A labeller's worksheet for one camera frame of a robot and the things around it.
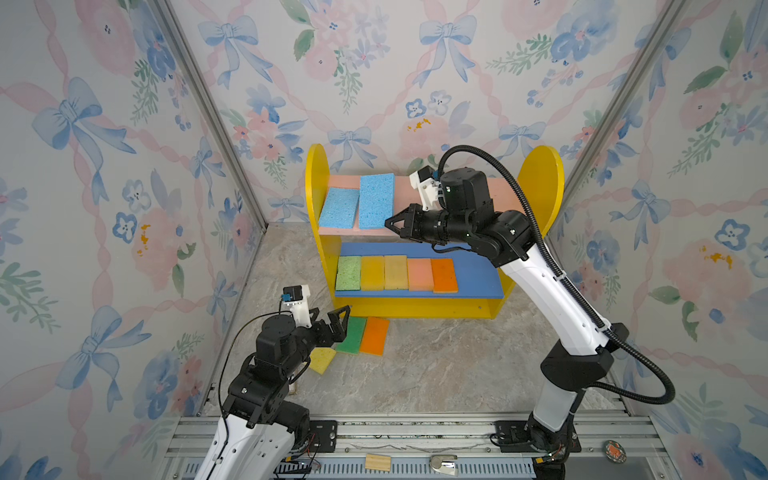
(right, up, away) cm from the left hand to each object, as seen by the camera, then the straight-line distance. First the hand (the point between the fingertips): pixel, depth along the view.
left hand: (334, 307), depth 70 cm
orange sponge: (+29, +6, +16) cm, 33 cm away
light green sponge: (+1, +7, +16) cm, 18 cm away
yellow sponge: (-7, -17, +16) cm, 24 cm away
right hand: (+12, +20, -8) cm, 24 cm away
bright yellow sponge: (+8, +7, +17) cm, 20 cm away
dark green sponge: (+2, -12, +20) cm, 24 cm away
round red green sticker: (+67, -35, +2) cm, 76 cm away
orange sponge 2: (+9, -12, +20) cm, 25 cm away
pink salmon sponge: (+22, +7, +16) cm, 28 cm away
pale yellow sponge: (+15, +7, +18) cm, 24 cm away
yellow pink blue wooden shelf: (+38, +4, +13) cm, 41 cm away
